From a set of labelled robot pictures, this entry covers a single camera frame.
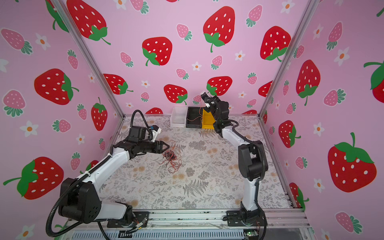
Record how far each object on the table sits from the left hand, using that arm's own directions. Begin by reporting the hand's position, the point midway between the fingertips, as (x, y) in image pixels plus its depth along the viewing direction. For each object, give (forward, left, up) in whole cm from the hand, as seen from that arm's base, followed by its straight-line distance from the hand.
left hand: (165, 145), depth 84 cm
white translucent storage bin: (+35, -3, -12) cm, 38 cm away
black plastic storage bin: (+36, -15, -13) cm, 42 cm away
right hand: (+24, -24, +19) cm, 39 cm away
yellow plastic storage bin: (+30, -26, -10) cm, 41 cm away
